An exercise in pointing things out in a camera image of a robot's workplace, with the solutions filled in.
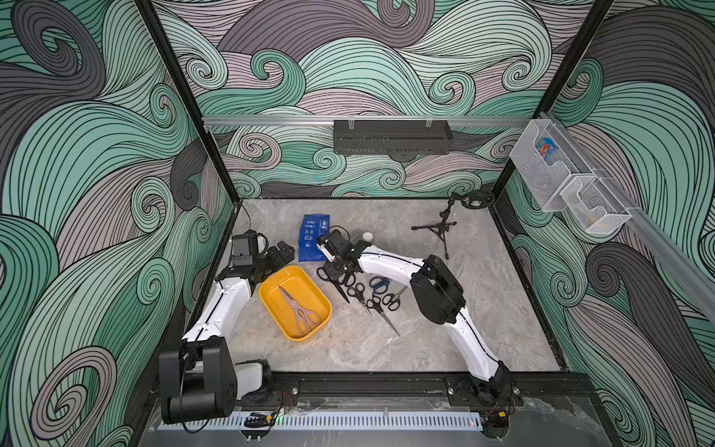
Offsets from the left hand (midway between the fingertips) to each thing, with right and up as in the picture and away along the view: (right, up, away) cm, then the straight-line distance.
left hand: (284, 252), depth 86 cm
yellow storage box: (+3, -17, +4) cm, 17 cm away
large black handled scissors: (+18, -10, +9) cm, 23 cm away
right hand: (+16, -5, +12) cm, 21 cm away
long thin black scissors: (+29, -17, +4) cm, 34 cm away
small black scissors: (+35, -16, +4) cm, 39 cm away
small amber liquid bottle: (+27, +5, +9) cm, 29 cm away
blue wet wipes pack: (+7, +8, +21) cm, 23 cm away
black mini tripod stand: (+62, +17, +3) cm, 65 cm away
